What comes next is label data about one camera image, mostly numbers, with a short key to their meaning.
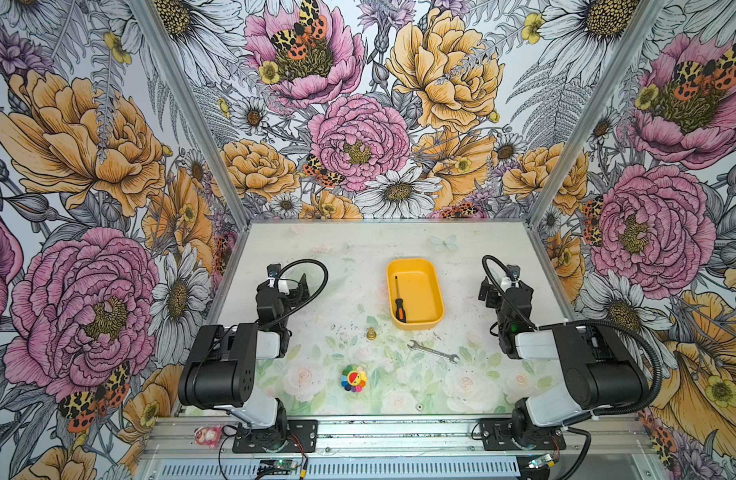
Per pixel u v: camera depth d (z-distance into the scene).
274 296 0.72
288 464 0.71
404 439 0.76
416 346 0.89
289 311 0.76
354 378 0.82
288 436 0.73
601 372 0.46
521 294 0.83
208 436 0.72
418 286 1.02
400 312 0.94
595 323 0.50
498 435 0.74
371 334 0.91
